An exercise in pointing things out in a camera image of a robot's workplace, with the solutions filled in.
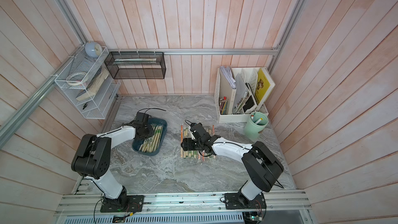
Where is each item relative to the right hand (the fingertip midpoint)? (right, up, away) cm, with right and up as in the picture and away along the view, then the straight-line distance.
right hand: (185, 144), depth 88 cm
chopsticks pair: (+6, -6, +2) cm, 9 cm away
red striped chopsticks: (-3, +1, +8) cm, 8 cm away
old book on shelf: (-48, +32, -8) cm, 58 cm away
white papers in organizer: (+25, +43, +5) cm, 50 cm away
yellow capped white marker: (+45, +14, +5) cm, 47 cm away
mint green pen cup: (+39, +11, -2) cm, 41 cm away
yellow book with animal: (+48, +34, +8) cm, 60 cm away
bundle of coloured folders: (+23, +23, +5) cm, 33 cm away
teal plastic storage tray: (-30, -1, +4) cm, 30 cm away
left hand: (-23, +4, +9) cm, 25 cm away
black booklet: (+40, +25, +8) cm, 48 cm away
